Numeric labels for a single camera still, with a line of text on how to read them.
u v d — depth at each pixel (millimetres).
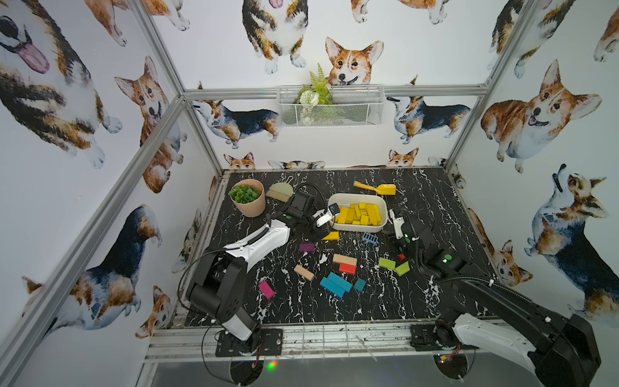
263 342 736
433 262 583
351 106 923
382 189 1130
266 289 840
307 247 956
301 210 691
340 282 858
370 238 952
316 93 818
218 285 445
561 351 386
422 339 735
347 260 903
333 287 841
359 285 849
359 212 1005
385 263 886
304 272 879
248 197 951
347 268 881
